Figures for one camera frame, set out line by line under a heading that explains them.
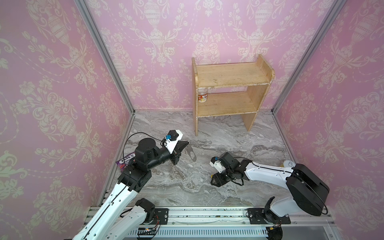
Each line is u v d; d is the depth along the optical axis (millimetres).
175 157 563
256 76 794
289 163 858
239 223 734
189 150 642
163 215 744
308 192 426
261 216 734
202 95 931
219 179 749
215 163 796
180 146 602
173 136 522
